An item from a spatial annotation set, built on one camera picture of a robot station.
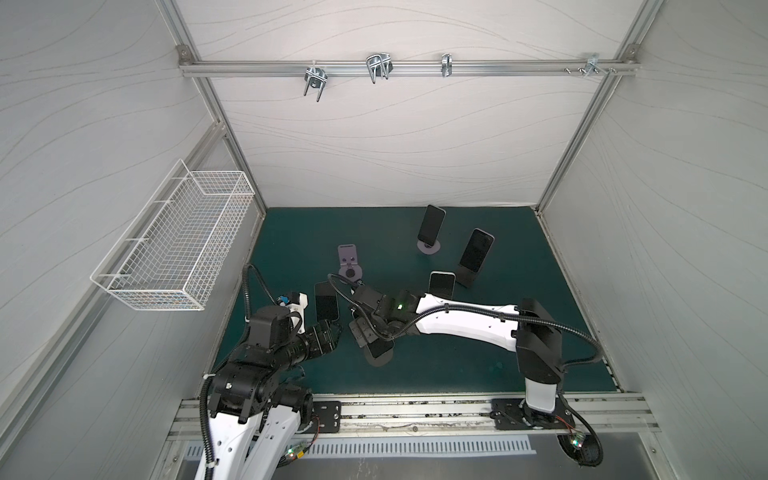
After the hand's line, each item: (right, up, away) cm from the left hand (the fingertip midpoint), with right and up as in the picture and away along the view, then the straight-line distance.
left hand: (335, 325), depth 69 cm
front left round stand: (+10, -14, +14) cm, 22 cm away
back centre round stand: (+27, +16, +38) cm, 49 cm away
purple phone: (+45, +16, +37) cm, 60 cm away
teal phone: (+10, -9, +11) cm, 17 cm away
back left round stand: (-1, +13, +29) cm, 31 cm away
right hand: (+7, 0, +11) cm, 13 cm away
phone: (+27, +25, +30) cm, 47 cm away
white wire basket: (-38, +17, -1) cm, 42 cm away
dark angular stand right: (+40, +7, +36) cm, 54 cm away
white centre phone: (+28, +7, +15) cm, 32 cm away
